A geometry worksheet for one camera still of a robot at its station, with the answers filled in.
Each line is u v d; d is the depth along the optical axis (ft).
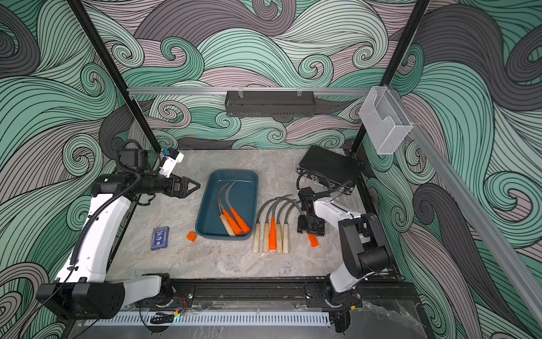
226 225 2.93
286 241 2.78
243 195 3.21
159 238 2.81
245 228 2.88
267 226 2.95
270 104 3.49
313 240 2.86
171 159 2.07
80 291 2.45
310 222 2.48
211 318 2.29
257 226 2.94
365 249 1.46
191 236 2.85
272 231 2.88
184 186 2.04
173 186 2.00
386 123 2.66
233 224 2.94
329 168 3.40
